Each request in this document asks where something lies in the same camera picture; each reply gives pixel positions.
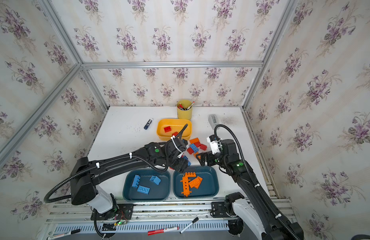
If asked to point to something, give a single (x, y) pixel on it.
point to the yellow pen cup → (184, 109)
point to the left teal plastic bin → (146, 185)
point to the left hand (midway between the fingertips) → (184, 163)
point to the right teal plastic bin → (209, 187)
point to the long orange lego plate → (186, 191)
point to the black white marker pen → (195, 219)
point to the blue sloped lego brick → (156, 179)
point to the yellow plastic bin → (176, 125)
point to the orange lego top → (194, 140)
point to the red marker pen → (156, 232)
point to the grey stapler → (212, 120)
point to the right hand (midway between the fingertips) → (202, 155)
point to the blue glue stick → (145, 127)
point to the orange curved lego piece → (196, 153)
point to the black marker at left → (54, 237)
